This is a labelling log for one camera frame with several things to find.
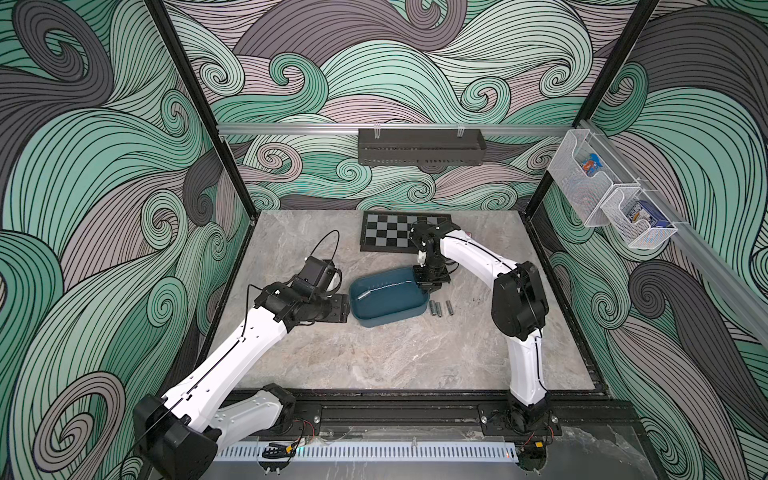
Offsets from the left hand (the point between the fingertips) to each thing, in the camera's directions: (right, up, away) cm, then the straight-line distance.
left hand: (339, 305), depth 75 cm
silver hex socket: (+28, -4, +18) cm, 33 cm away
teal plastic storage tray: (+14, -2, +22) cm, 26 cm away
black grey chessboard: (+14, +19, +35) cm, 43 cm away
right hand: (+26, +1, +15) cm, 30 cm away
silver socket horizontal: (+29, -5, +17) cm, 34 cm away
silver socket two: (+33, -5, +18) cm, 38 cm away
